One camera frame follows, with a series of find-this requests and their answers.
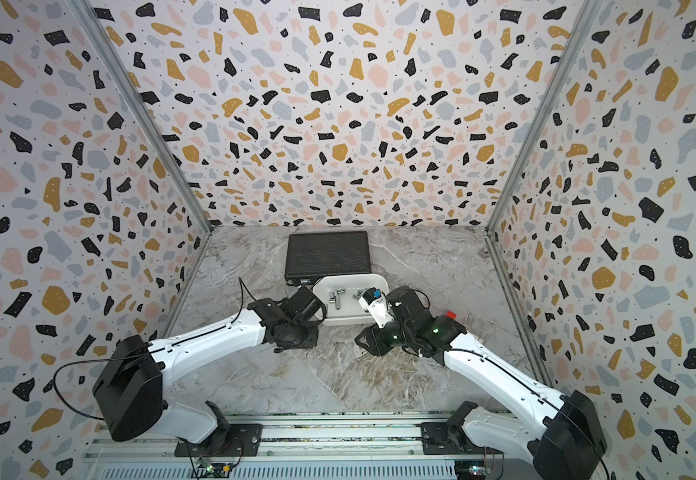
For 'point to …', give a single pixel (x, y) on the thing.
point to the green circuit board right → (478, 470)
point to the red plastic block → (451, 314)
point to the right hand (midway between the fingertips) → (360, 339)
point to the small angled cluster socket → (342, 291)
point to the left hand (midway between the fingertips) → (317, 340)
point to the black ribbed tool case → (310, 256)
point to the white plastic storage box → (352, 313)
